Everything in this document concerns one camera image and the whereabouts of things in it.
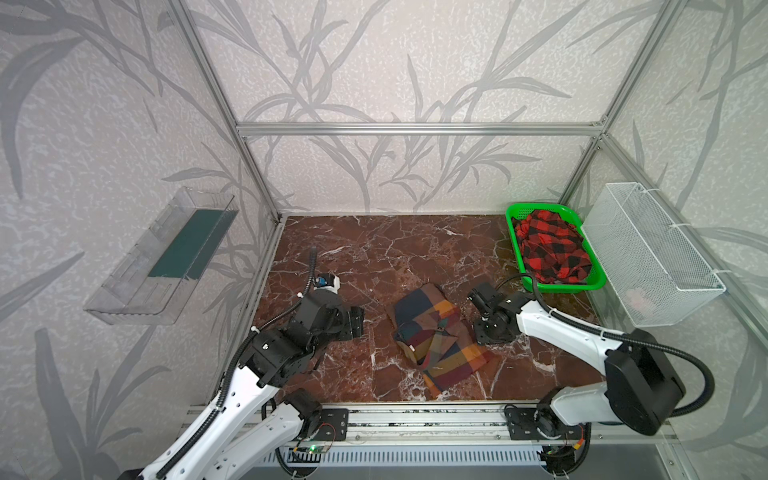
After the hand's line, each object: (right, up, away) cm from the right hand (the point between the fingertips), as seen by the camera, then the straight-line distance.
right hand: (482, 327), depth 87 cm
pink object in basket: (+35, +11, -13) cm, 39 cm away
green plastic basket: (+37, +14, +5) cm, 40 cm away
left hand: (-35, +10, -15) cm, 39 cm away
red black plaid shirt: (+28, +23, +14) cm, 39 cm away
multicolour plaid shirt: (-16, 0, -2) cm, 16 cm away
